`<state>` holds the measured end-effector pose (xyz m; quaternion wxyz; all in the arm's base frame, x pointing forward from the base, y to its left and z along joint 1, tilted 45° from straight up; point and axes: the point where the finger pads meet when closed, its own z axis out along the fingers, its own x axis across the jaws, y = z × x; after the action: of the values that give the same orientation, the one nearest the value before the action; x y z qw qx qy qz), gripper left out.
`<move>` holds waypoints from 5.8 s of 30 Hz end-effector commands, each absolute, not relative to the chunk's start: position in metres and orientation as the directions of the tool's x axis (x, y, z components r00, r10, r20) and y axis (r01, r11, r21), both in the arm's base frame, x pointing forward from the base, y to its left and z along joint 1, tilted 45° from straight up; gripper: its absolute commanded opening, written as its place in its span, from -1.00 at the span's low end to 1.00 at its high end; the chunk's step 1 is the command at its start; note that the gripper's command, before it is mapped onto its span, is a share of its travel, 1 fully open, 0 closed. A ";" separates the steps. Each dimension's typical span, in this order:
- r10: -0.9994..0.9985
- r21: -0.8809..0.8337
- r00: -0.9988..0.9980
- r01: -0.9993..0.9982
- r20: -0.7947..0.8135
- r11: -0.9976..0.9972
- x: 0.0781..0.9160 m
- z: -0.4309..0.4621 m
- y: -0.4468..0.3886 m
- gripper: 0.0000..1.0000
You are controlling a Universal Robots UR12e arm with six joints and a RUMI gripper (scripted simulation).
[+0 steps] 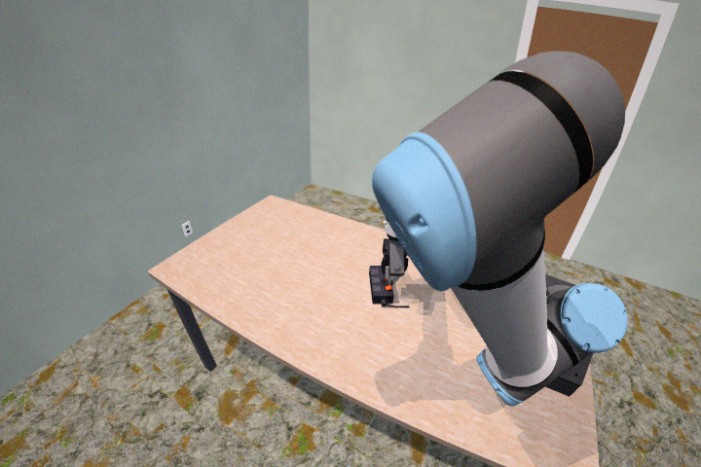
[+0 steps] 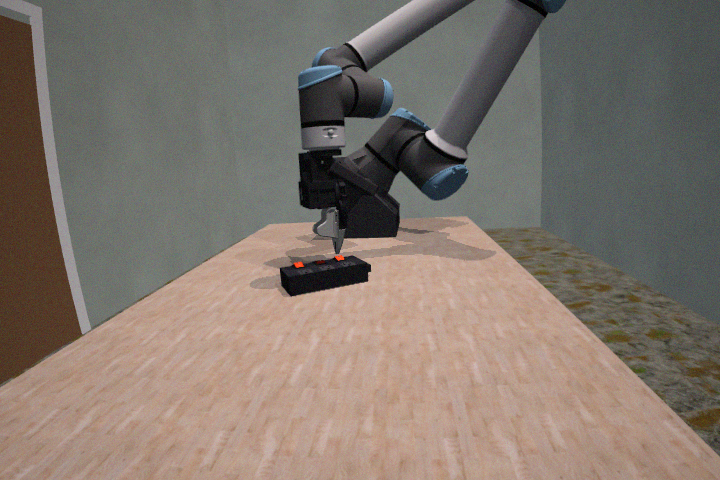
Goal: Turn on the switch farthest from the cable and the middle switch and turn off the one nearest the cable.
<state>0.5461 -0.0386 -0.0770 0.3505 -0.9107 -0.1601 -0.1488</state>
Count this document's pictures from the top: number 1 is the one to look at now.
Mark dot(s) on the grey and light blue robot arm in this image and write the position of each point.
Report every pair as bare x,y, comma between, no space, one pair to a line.
467,195

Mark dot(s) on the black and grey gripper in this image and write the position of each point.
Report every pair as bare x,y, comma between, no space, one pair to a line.
385,261

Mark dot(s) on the black power strip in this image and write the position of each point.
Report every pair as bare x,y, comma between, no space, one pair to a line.
380,288

